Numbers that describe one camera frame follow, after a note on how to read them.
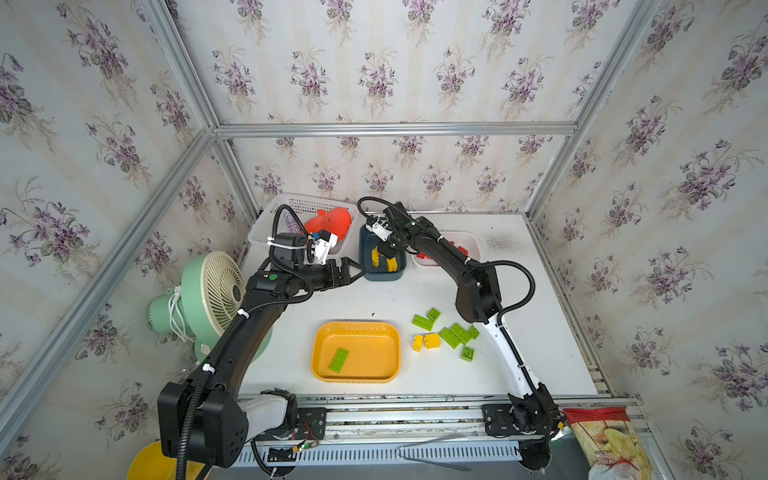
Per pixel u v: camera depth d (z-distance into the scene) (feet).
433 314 2.97
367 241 3.66
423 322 2.97
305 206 3.76
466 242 3.51
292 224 3.63
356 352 2.75
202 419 1.24
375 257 3.39
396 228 2.73
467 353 2.75
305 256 2.13
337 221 3.41
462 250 3.51
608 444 2.17
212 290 2.12
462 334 2.89
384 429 2.40
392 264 3.32
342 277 2.19
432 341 2.80
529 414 2.10
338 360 2.70
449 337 2.87
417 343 2.74
